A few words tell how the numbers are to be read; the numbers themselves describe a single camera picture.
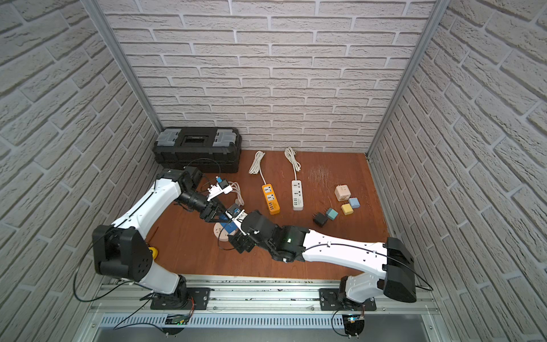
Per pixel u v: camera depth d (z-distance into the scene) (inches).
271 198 38.5
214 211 26.3
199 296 29.2
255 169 42.0
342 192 38.2
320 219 36.3
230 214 22.8
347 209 37.6
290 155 45.2
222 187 27.5
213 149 38.4
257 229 18.9
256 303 29.5
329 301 29.0
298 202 38.2
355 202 38.4
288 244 19.4
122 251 17.0
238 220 19.9
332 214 37.1
